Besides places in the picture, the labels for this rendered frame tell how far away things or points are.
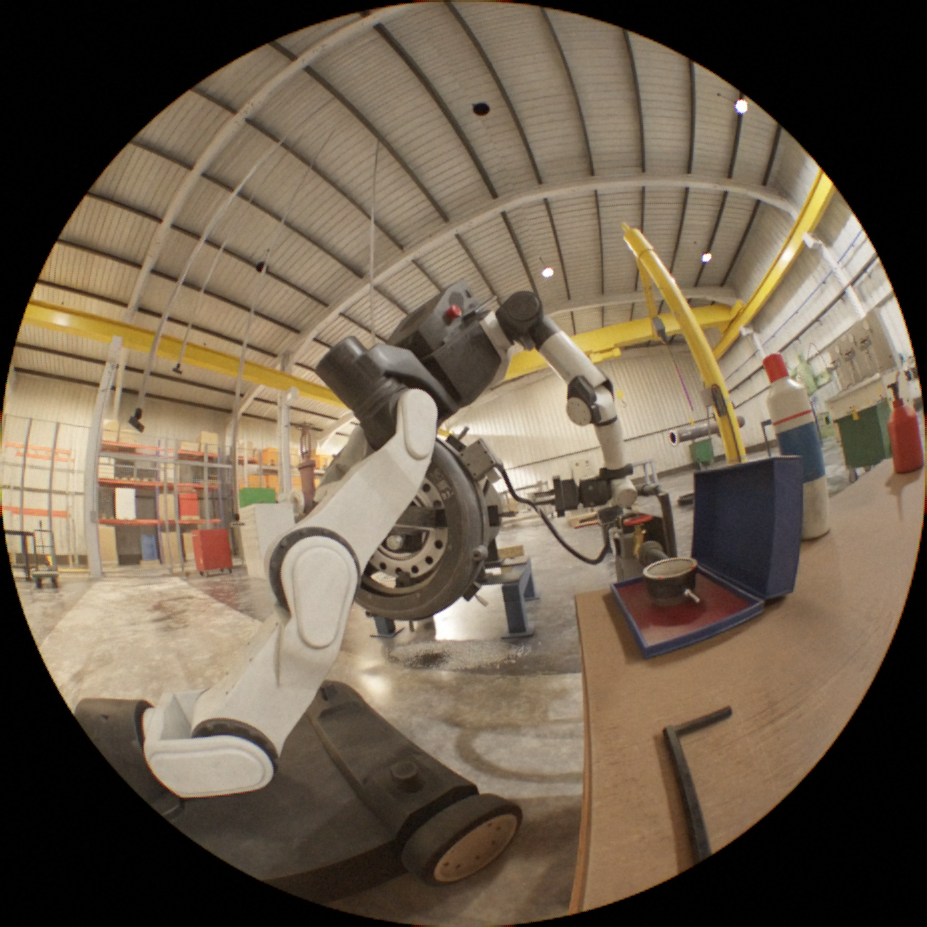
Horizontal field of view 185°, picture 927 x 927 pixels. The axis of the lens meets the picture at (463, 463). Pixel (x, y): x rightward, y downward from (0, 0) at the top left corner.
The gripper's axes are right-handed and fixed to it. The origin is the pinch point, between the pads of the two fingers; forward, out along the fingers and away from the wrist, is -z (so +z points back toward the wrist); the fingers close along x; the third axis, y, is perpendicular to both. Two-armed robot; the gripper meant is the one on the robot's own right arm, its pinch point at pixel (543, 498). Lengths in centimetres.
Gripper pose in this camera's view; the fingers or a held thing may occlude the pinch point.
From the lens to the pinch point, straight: 83.9
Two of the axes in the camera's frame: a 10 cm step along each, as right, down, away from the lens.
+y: -3.3, -3.5, -8.8
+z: 9.4, -1.5, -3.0
